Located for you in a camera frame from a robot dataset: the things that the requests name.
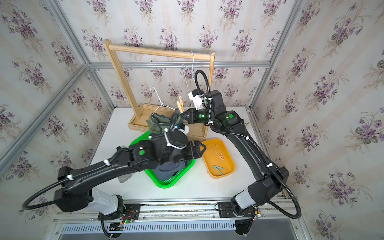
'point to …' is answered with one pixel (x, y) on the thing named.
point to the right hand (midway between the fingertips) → (184, 115)
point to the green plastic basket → (161, 183)
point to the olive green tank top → (158, 123)
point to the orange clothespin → (221, 156)
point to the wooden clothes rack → (141, 114)
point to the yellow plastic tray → (217, 158)
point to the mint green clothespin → (217, 168)
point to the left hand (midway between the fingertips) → (205, 150)
